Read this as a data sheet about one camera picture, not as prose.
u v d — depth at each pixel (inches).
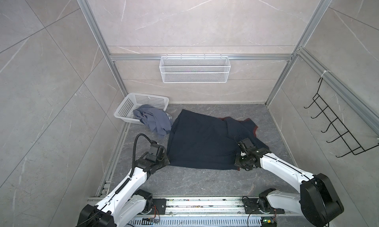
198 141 39.2
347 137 24.3
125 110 43.4
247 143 27.4
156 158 25.0
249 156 25.3
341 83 25.1
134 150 23.4
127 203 22.3
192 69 39.4
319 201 15.8
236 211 28.7
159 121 36.5
